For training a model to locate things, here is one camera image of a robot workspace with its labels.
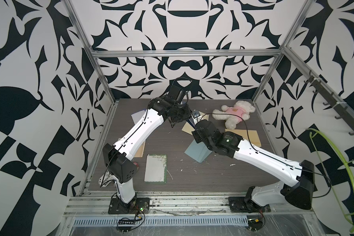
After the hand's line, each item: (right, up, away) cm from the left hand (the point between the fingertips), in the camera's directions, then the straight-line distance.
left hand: (189, 112), depth 77 cm
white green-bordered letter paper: (-19, -33, +10) cm, 39 cm away
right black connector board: (+30, -52, -8) cm, 60 cm away
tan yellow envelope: (+43, -15, +22) cm, 50 cm away
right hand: (+4, -6, -1) cm, 7 cm away
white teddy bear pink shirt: (+34, -1, +26) cm, 43 cm away
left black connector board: (-31, -55, -5) cm, 63 cm away
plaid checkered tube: (-29, -31, +10) cm, 44 cm away
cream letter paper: (-30, -25, +16) cm, 42 cm away
